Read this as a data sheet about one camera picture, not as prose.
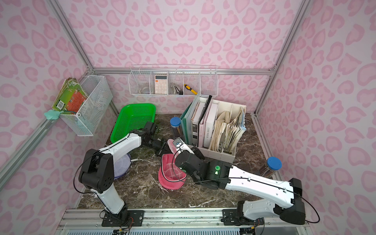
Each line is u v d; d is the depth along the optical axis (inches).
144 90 37.4
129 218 28.3
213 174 17.5
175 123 34.6
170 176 33.8
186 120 30.0
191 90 38.5
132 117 46.2
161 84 37.4
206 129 33.0
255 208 22.9
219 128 33.8
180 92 35.8
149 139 29.4
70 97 28.3
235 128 30.8
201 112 33.7
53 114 24.7
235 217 25.4
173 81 39.6
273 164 27.6
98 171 18.7
